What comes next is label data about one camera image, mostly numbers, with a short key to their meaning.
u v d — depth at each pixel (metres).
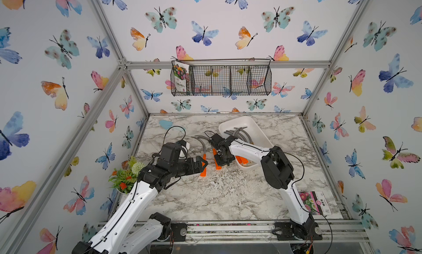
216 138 0.79
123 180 0.73
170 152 0.55
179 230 0.74
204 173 0.91
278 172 0.56
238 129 1.11
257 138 1.05
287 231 0.74
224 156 0.82
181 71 0.87
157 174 0.50
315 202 0.83
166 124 1.15
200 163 0.66
